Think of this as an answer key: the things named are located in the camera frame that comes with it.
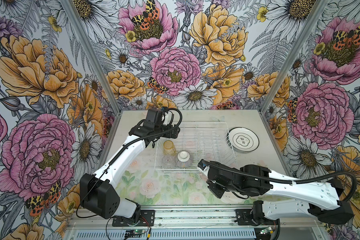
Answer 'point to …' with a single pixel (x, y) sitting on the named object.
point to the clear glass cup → (168, 162)
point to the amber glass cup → (169, 149)
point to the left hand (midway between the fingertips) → (170, 133)
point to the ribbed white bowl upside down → (184, 160)
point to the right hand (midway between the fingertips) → (212, 186)
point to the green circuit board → (134, 233)
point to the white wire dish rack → (209, 141)
